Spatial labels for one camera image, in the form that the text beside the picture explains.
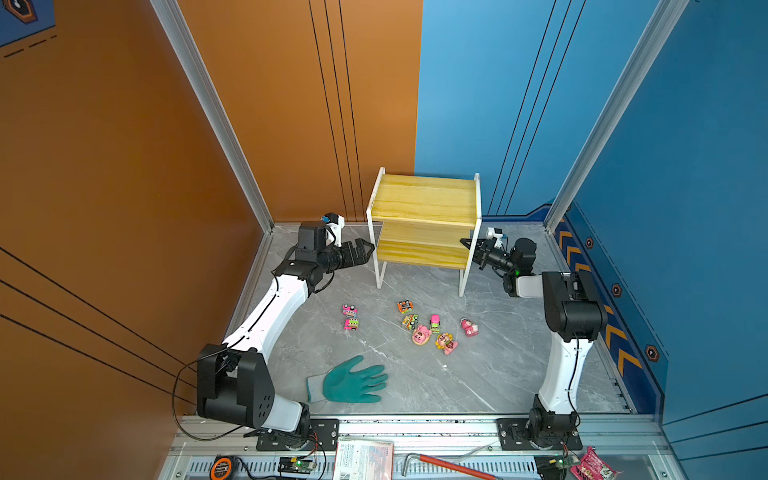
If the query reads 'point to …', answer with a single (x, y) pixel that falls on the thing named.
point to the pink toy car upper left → (350, 310)
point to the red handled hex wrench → (437, 463)
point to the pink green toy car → (351, 324)
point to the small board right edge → (553, 467)
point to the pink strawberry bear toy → (469, 328)
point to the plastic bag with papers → (363, 460)
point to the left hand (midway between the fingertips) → (363, 246)
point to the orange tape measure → (223, 467)
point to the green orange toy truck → (410, 321)
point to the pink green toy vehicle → (435, 322)
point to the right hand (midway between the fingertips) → (460, 243)
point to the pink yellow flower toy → (444, 341)
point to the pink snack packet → (593, 467)
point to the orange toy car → (405, 306)
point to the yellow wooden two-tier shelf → (424, 220)
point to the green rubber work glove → (342, 384)
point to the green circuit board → (295, 464)
